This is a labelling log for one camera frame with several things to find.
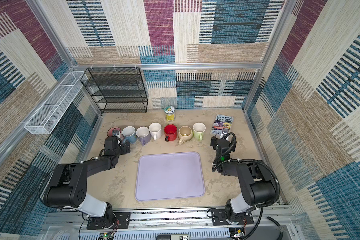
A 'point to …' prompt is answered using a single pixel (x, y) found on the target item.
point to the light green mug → (198, 129)
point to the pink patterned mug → (109, 131)
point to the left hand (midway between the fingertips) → (120, 141)
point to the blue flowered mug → (129, 132)
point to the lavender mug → (143, 135)
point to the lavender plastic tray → (170, 175)
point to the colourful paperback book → (222, 123)
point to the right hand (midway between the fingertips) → (224, 137)
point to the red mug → (170, 131)
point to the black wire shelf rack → (117, 90)
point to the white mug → (155, 129)
